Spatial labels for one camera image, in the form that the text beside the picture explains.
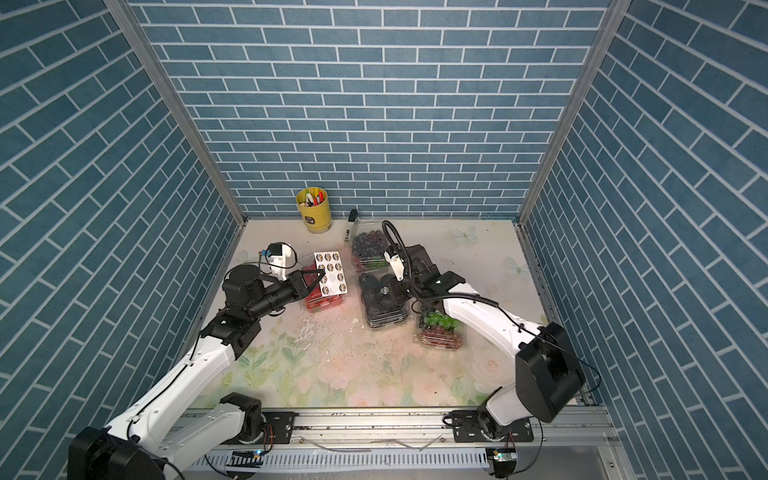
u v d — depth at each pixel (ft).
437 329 2.81
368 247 3.36
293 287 2.16
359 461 2.53
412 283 2.03
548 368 1.39
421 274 2.07
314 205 3.51
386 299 2.98
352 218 3.78
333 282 2.51
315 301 2.97
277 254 2.25
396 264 2.47
